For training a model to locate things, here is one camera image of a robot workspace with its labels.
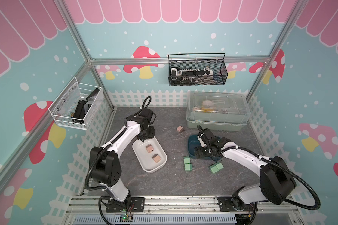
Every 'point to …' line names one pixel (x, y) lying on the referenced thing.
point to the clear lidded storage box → (219, 111)
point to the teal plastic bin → (193, 142)
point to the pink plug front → (156, 158)
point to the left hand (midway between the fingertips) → (149, 138)
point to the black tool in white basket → (80, 112)
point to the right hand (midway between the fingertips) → (199, 152)
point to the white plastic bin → (150, 154)
